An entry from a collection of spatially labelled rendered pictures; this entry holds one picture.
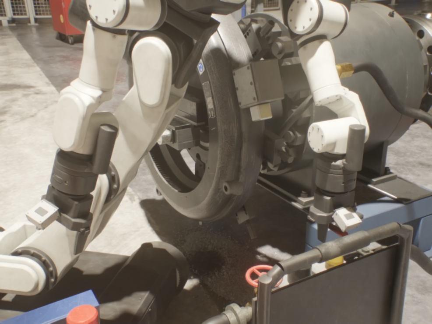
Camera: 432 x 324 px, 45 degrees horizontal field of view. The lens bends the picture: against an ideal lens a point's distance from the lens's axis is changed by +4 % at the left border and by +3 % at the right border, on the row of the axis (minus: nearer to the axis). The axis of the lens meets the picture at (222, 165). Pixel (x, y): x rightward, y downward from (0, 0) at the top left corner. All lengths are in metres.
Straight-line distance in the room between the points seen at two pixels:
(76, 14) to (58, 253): 0.62
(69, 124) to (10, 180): 1.89
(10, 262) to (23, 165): 1.59
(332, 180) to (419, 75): 0.91
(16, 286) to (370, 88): 1.23
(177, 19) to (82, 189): 0.39
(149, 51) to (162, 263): 0.74
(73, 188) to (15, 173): 1.90
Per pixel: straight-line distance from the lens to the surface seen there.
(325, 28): 1.17
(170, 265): 1.63
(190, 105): 1.50
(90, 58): 0.98
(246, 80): 1.32
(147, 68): 1.11
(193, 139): 1.52
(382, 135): 1.98
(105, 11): 0.91
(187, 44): 1.14
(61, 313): 0.82
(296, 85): 1.38
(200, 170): 1.82
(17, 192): 2.71
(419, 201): 2.01
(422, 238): 2.12
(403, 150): 3.23
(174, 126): 1.48
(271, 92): 1.31
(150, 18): 0.95
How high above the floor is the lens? 1.07
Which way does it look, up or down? 22 degrees down
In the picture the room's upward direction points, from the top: straight up
